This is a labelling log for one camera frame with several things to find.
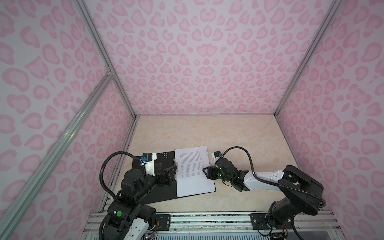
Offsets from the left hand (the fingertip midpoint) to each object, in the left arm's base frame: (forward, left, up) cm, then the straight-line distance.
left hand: (169, 164), depth 67 cm
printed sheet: (+3, -8, -25) cm, 26 cm away
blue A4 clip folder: (-6, +6, -23) cm, 24 cm away
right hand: (+6, -18, -20) cm, 27 cm away
